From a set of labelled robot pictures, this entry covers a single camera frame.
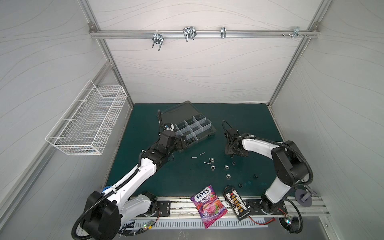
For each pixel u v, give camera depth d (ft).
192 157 2.97
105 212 1.25
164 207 2.42
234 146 2.27
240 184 2.63
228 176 2.75
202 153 3.05
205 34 2.62
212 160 2.96
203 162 2.93
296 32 2.51
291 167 1.55
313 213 2.44
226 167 2.86
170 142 2.03
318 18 2.47
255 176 2.75
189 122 3.43
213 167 2.84
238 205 2.40
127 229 2.26
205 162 2.95
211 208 2.35
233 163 2.90
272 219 2.32
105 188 1.41
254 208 2.40
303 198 2.49
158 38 2.57
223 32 2.56
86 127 2.25
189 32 2.51
